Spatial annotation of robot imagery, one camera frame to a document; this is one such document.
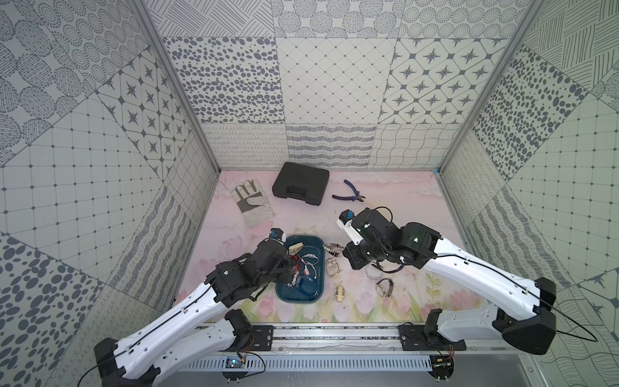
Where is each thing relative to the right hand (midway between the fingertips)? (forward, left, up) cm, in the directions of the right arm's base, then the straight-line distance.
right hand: (347, 255), depth 69 cm
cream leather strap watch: (+11, +19, -18) cm, 28 cm away
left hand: (-2, +15, -4) cm, 16 cm away
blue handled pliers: (+40, -9, -20) cm, 45 cm away
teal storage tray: (+6, +12, -19) cm, 23 cm away
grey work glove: (+34, +40, -19) cm, 56 cm away
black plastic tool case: (+47, +17, -19) cm, 53 cm away
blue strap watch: (-2, +12, -22) cm, 25 cm away
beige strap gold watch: (+5, +4, -20) cm, 21 cm away
